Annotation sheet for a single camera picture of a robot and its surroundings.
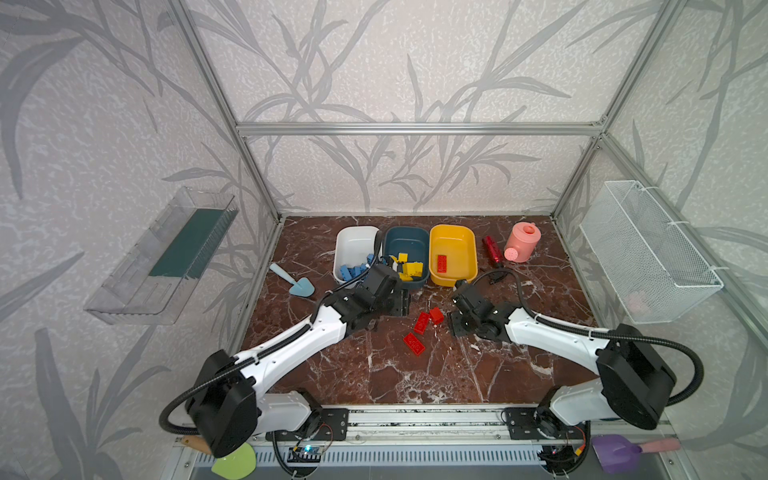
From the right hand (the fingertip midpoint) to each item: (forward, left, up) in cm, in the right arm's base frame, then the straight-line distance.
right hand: (456, 312), depth 89 cm
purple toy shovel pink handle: (-35, -34, -3) cm, 49 cm away
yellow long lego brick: (+14, +15, -2) cm, 21 cm away
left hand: (+1, +15, +11) cm, 19 cm away
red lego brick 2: (-2, +10, -3) cm, 11 cm away
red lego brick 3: (-9, +12, -3) cm, 16 cm away
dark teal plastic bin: (+31, +13, -4) cm, 34 cm away
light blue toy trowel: (+11, +50, -4) cm, 52 cm away
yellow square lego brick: (+22, +16, -2) cm, 28 cm away
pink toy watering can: (+23, -24, +5) cm, 34 cm away
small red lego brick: (0, +6, -3) cm, 6 cm away
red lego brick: (+20, +3, -4) cm, 21 cm away
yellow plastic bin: (+28, -5, -3) cm, 29 cm away
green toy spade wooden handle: (-37, +55, -4) cm, 66 cm away
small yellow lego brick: (+16, +13, 0) cm, 20 cm away
